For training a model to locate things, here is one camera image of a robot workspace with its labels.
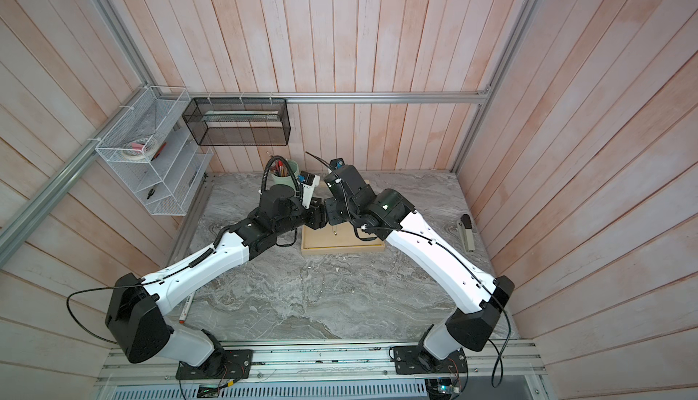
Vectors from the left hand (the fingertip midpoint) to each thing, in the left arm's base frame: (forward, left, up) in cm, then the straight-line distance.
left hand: (329, 207), depth 77 cm
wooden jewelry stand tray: (+3, -2, -24) cm, 24 cm away
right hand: (-3, -2, +6) cm, 7 cm away
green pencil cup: (+22, +19, -9) cm, 30 cm away
